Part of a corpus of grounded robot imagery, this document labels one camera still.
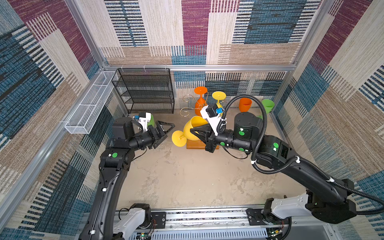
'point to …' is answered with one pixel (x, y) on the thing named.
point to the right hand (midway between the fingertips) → (192, 133)
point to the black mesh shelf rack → (145, 90)
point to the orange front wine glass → (244, 104)
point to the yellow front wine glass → (179, 138)
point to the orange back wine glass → (200, 103)
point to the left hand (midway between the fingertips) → (171, 129)
